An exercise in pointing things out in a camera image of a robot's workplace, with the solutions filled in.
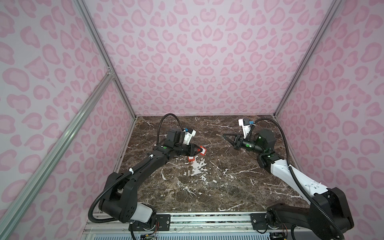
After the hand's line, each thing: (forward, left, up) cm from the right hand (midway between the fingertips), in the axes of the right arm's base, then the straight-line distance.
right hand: (225, 136), depth 72 cm
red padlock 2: (+2, +18, -27) cm, 32 cm away
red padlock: (-2, +10, -12) cm, 16 cm away
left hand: (0, +11, -10) cm, 15 cm away
